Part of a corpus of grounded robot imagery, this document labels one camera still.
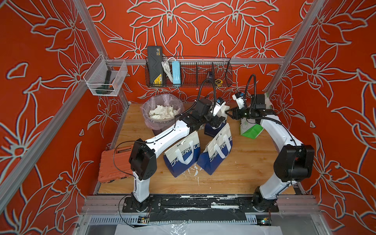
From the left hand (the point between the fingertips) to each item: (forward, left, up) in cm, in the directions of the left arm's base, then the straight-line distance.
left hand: (219, 111), depth 79 cm
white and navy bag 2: (-20, +2, -9) cm, 22 cm away
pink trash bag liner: (+11, +32, -4) cm, 34 cm away
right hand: (+6, -6, -4) cm, 9 cm away
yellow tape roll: (+26, -1, +1) cm, 26 cm away
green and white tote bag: (+2, -21, -16) cm, 27 cm away
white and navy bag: (-21, +18, -13) cm, 31 cm away
